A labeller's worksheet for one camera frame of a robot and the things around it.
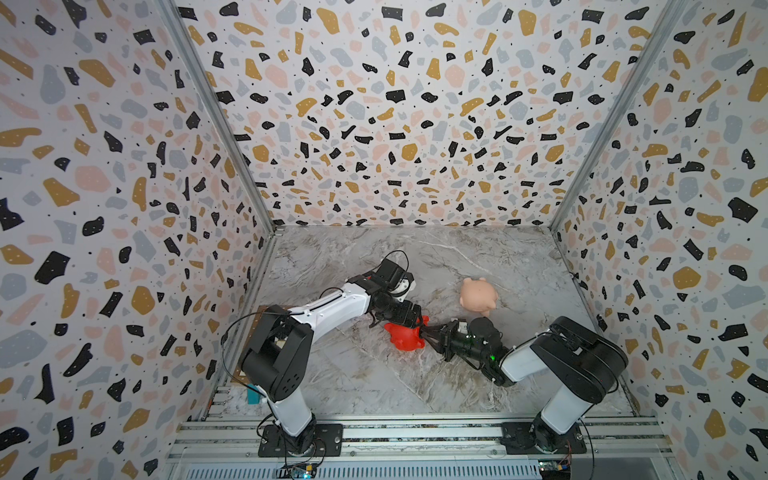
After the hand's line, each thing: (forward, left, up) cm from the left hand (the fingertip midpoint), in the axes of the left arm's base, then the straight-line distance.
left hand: (415, 318), depth 87 cm
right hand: (-4, -2, +1) cm, 5 cm away
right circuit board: (-36, -33, -9) cm, 49 cm away
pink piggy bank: (+8, -20, -1) cm, 22 cm away
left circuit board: (-35, +28, -9) cm, 46 cm away
